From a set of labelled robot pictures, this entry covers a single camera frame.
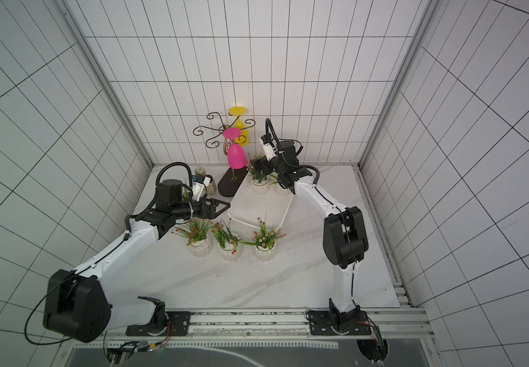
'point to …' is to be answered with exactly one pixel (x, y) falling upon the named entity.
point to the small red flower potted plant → (274, 183)
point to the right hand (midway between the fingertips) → (266, 150)
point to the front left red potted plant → (199, 244)
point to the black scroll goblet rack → (234, 177)
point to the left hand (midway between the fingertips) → (221, 207)
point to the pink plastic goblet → (236, 154)
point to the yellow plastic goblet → (243, 139)
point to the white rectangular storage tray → (266, 211)
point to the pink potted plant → (265, 239)
